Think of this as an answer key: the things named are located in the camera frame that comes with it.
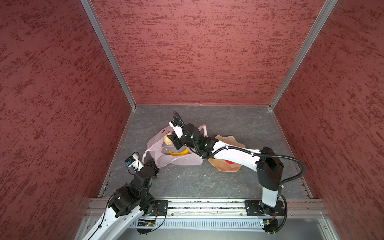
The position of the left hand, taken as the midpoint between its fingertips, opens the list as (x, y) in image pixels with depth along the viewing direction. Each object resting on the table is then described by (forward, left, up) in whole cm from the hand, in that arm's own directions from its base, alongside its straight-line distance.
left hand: (155, 162), depth 76 cm
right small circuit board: (-24, -57, -15) cm, 63 cm away
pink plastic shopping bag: (+6, 0, 0) cm, 6 cm away
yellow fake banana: (+12, -14, -11) cm, 21 cm away
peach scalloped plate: (+4, -38, -12) cm, 40 cm away
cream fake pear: (+10, -6, +6) cm, 13 cm away
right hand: (+11, -7, +7) cm, 14 cm away
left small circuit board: (-25, +5, -17) cm, 30 cm away
